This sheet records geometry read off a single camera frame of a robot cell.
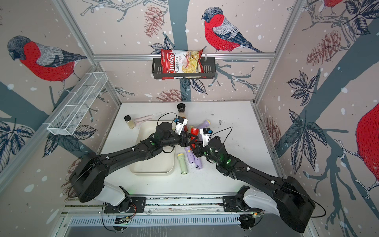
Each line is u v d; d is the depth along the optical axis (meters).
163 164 0.85
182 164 0.85
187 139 0.71
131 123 1.01
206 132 0.70
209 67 0.95
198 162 0.86
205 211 0.73
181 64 0.88
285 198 0.40
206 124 1.04
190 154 0.88
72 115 0.73
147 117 1.11
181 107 1.02
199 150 0.68
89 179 0.43
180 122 0.72
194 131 0.76
